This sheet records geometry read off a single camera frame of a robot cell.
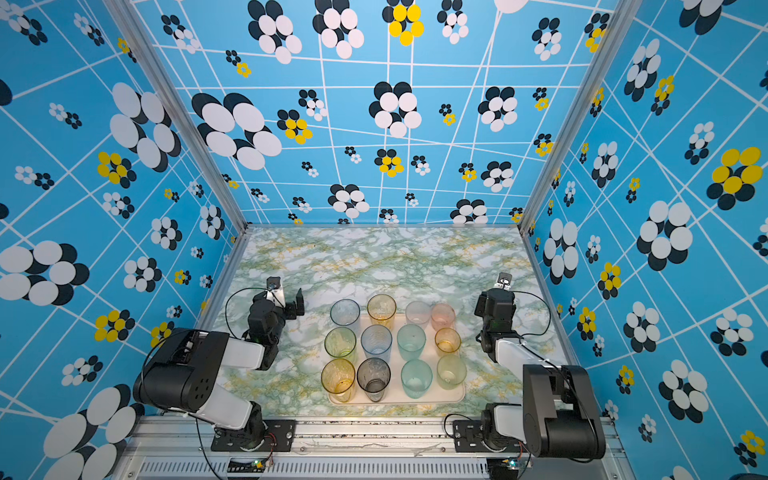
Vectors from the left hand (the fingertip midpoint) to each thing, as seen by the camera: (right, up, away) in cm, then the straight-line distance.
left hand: (286, 288), depth 92 cm
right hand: (+66, -2, -2) cm, 66 cm away
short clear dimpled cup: (+42, -8, +2) cm, 43 cm away
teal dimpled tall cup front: (+40, -23, -10) cm, 47 cm away
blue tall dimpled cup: (+29, -13, -12) cm, 34 cm away
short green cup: (+50, -22, -10) cm, 55 cm away
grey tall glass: (+28, -21, -15) cm, 38 cm away
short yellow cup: (+50, -15, -4) cm, 52 cm away
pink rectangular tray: (+34, -26, -14) cm, 45 cm away
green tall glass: (+18, -15, -8) cm, 25 cm away
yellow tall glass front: (+18, -23, -11) cm, 32 cm away
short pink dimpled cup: (+49, -9, 0) cm, 50 cm away
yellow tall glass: (+30, -5, -11) cm, 33 cm away
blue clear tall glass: (+20, -6, -9) cm, 23 cm away
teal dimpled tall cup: (+39, -15, -6) cm, 42 cm away
